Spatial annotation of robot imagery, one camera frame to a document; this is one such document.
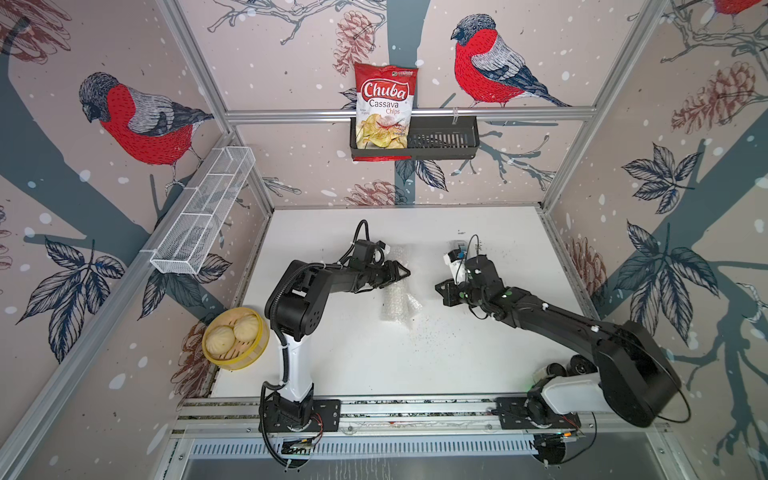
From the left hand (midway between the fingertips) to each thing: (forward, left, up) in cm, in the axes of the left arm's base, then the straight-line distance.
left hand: (410, 270), depth 96 cm
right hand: (-9, -7, +5) cm, 12 cm away
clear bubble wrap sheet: (-13, +4, 0) cm, 13 cm away
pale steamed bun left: (-24, +53, +2) cm, 58 cm away
